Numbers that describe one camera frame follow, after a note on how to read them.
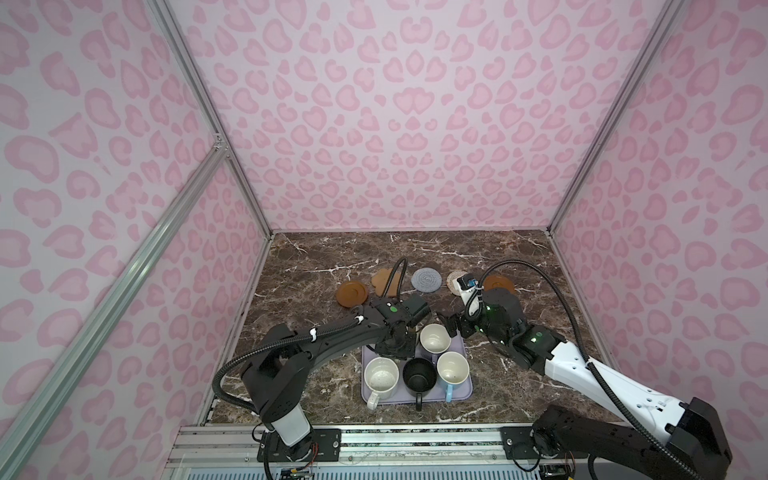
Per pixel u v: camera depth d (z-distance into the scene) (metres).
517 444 0.74
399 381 0.75
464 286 0.67
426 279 1.06
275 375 0.44
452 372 0.83
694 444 0.38
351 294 1.01
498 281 1.04
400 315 0.63
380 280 1.09
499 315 0.58
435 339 0.89
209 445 0.75
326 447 0.74
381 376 0.84
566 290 1.03
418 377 0.82
